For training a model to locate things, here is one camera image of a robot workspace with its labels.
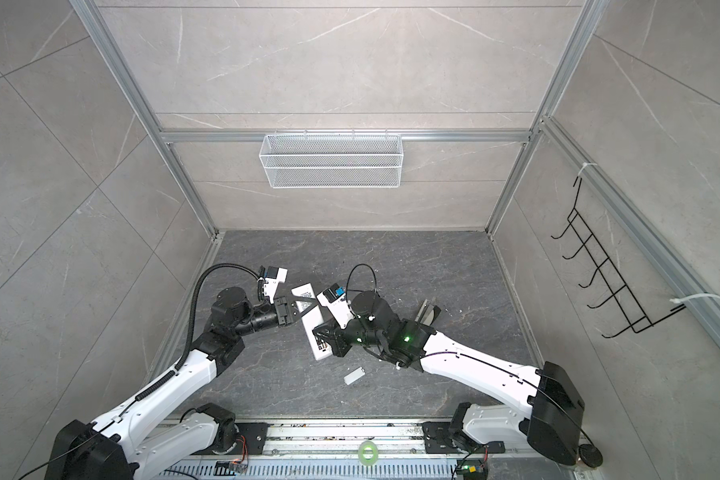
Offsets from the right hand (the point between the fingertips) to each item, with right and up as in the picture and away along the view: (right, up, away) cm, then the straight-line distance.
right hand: (317, 329), depth 69 cm
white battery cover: (+8, -17, +14) cm, 24 cm away
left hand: (0, +7, +1) cm, 7 cm away
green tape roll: (+14, -30, +2) cm, 33 cm away
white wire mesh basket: (0, +50, +31) cm, 59 cm away
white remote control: (-1, +2, 0) cm, 3 cm away
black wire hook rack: (+67, +5, -9) cm, 68 cm away
